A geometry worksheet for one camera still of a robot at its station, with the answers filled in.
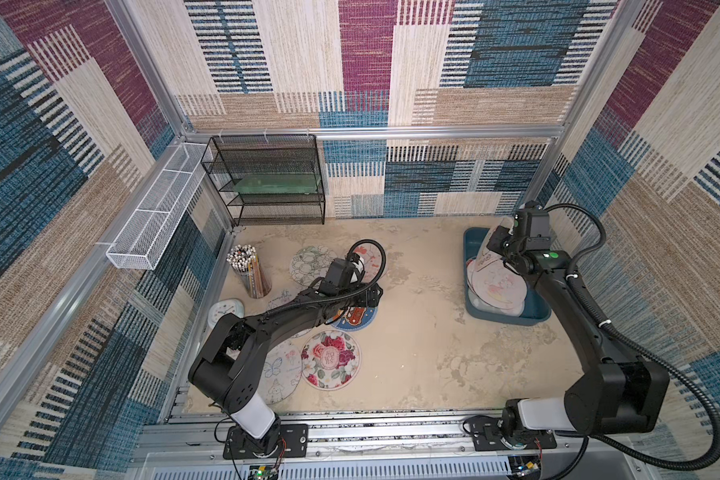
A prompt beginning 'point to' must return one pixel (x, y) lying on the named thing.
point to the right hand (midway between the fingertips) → (500, 240)
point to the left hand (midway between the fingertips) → (373, 290)
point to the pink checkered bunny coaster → (372, 259)
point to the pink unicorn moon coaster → (499, 287)
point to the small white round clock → (223, 307)
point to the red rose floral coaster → (331, 360)
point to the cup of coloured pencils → (246, 265)
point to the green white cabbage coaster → (310, 264)
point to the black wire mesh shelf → (268, 179)
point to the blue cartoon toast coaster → (356, 318)
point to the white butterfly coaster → (281, 371)
